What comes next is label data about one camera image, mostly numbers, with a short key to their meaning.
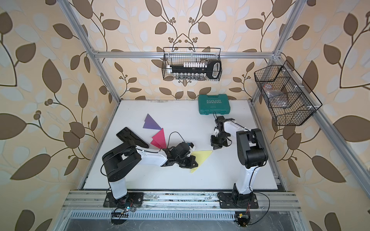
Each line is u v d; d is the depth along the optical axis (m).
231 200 0.73
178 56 0.91
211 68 0.84
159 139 0.98
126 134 0.99
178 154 0.72
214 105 1.12
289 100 0.73
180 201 0.75
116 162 0.49
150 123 1.09
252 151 0.51
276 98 0.70
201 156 0.91
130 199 0.74
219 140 0.83
